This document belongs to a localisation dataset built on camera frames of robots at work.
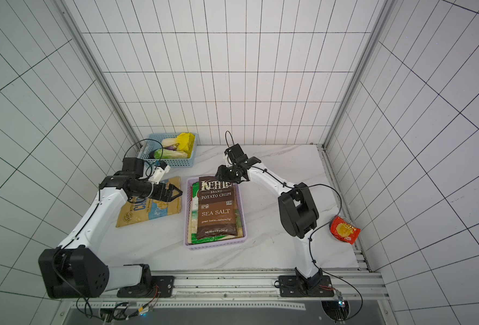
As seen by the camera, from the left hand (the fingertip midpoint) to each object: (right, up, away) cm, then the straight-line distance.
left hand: (169, 194), depth 81 cm
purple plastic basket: (+30, -20, +1) cm, 36 cm away
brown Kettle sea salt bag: (+19, -7, +4) cm, 21 cm away
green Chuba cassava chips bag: (+10, -11, +3) cm, 15 cm away
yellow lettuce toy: (-1, +25, +29) cm, 38 cm away
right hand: (+16, +6, +9) cm, 20 cm away
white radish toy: (-14, +25, +36) cm, 46 cm away
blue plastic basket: (-24, +25, +37) cm, 51 cm away
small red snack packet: (+72, -14, +1) cm, 73 cm away
